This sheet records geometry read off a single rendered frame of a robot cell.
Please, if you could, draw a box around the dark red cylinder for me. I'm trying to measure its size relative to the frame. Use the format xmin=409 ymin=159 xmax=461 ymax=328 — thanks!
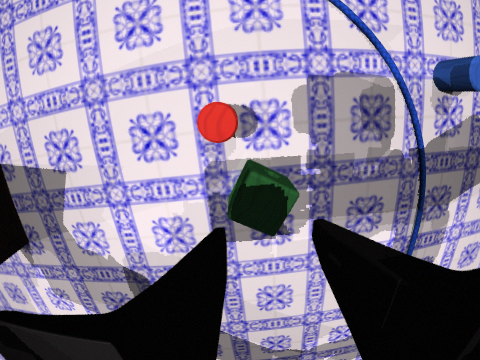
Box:
xmin=196 ymin=101 xmax=239 ymax=143

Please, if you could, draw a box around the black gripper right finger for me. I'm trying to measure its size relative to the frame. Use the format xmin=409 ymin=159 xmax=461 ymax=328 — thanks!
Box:
xmin=312 ymin=219 xmax=480 ymax=360

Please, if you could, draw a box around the blue wooden cylinder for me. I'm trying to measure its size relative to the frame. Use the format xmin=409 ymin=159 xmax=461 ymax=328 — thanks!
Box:
xmin=433 ymin=55 xmax=480 ymax=92

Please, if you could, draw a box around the blue cord with wooden stick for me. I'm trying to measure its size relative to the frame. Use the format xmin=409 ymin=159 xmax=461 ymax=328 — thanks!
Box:
xmin=329 ymin=0 xmax=425 ymax=256

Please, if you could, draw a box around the green block with round hole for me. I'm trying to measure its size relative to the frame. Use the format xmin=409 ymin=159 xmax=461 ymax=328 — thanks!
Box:
xmin=228 ymin=159 xmax=300 ymax=236

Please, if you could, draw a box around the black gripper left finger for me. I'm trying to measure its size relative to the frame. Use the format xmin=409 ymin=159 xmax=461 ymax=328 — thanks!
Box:
xmin=0 ymin=228 xmax=227 ymax=360

